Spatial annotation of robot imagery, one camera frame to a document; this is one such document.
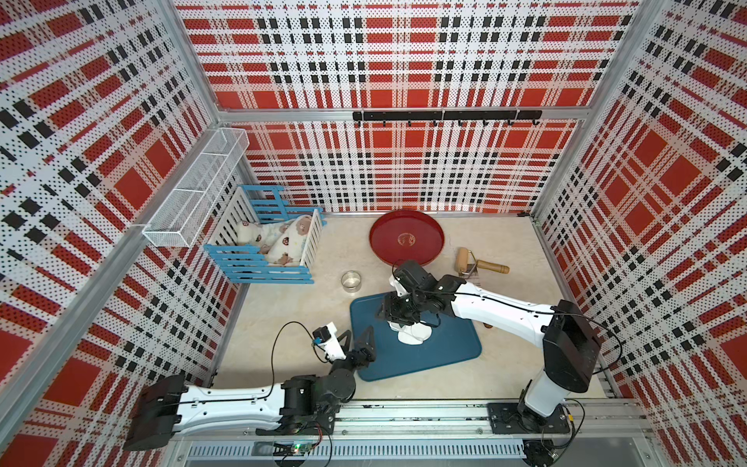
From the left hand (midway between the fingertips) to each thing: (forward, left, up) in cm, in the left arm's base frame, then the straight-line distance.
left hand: (368, 328), depth 78 cm
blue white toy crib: (+56, +49, -7) cm, 75 cm away
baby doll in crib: (+35, +34, -6) cm, 49 cm away
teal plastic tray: (0, -25, -11) cm, 27 cm away
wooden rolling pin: (+29, -33, -11) cm, 45 cm away
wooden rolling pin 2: (-8, -25, +22) cm, 34 cm away
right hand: (+3, -4, +1) cm, 5 cm away
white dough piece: (+3, -13, -12) cm, 18 cm away
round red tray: (+44, -13, -13) cm, 48 cm away
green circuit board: (-26, +15, -10) cm, 32 cm away
